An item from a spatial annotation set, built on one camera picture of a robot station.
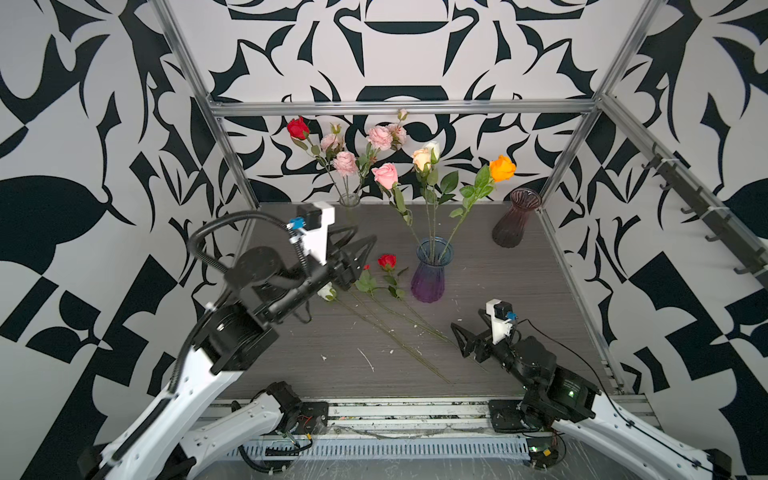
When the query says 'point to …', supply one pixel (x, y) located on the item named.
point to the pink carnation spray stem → (345, 163)
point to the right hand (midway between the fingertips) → (467, 320)
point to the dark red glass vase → (509, 230)
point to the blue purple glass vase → (428, 280)
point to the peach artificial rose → (427, 179)
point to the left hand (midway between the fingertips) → (365, 225)
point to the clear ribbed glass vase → (349, 199)
